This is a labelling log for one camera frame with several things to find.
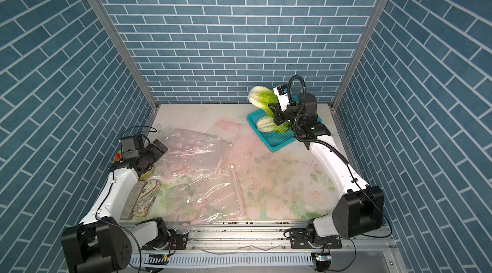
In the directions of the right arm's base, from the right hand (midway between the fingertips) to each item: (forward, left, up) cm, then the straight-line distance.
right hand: (272, 105), depth 77 cm
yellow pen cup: (-20, +64, -17) cm, 69 cm away
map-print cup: (-32, +51, -28) cm, 67 cm away
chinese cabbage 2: (+10, +1, -24) cm, 26 cm away
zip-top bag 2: (-20, +14, -31) cm, 39 cm away
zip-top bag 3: (-35, +34, -26) cm, 55 cm away
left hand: (-14, +48, -18) cm, 53 cm away
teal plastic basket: (-3, -2, -21) cm, 21 cm away
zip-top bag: (-10, +36, -25) cm, 45 cm away
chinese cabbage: (+1, +4, +3) cm, 5 cm away
